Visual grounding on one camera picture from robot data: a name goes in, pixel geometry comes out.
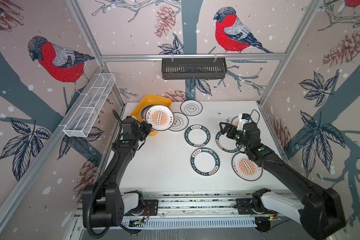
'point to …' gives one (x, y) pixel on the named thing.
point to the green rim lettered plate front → (205, 161)
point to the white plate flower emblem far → (191, 107)
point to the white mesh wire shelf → (82, 122)
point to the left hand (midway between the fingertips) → (151, 123)
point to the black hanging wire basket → (194, 68)
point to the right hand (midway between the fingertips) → (224, 126)
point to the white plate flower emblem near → (181, 121)
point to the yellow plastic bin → (149, 100)
